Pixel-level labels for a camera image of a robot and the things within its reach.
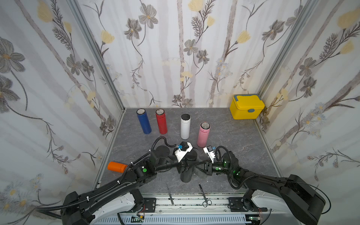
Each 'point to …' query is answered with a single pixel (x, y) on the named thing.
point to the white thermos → (185, 126)
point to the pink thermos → (205, 127)
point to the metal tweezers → (172, 202)
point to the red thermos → (161, 116)
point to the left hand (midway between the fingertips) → (195, 156)
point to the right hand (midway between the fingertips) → (196, 167)
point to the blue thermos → (143, 116)
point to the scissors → (207, 202)
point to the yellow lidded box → (246, 106)
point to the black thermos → (190, 161)
